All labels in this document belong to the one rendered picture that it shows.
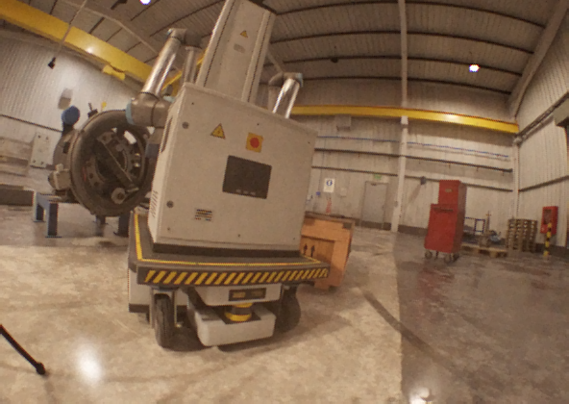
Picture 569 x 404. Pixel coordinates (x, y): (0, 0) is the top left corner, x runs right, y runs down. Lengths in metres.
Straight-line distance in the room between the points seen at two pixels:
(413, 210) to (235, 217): 10.90
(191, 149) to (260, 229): 0.36
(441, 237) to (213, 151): 3.51
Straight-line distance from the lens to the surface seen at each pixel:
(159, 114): 1.32
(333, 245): 1.57
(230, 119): 0.79
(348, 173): 11.76
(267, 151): 0.84
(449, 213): 3.82
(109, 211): 1.78
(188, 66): 1.65
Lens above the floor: 0.53
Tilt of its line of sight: 3 degrees up
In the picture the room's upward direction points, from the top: 9 degrees clockwise
